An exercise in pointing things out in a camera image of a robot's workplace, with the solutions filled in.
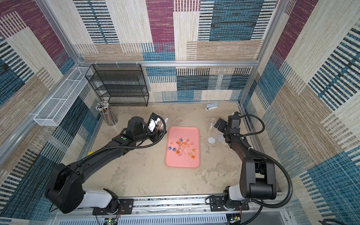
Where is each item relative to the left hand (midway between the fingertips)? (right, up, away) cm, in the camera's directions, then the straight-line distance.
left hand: (163, 129), depth 82 cm
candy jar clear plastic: (+31, -1, +20) cm, 37 cm away
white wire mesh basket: (-54, +10, -10) cm, 55 cm away
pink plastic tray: (+4, -20, +10) cm, 23 cm away
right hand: (+38, +1, +10) cm, 40 cm away
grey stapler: (+35, +16, +34) cm, 51 cm away
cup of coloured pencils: (-41, +10, +15) cm, 44 cm away
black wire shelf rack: (-36, +32, +28) cm, 55 cm away
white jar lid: (+31, -9, +15) cm, 35 cm away
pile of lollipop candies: (+9, -13, +13) cm, 21 cm away
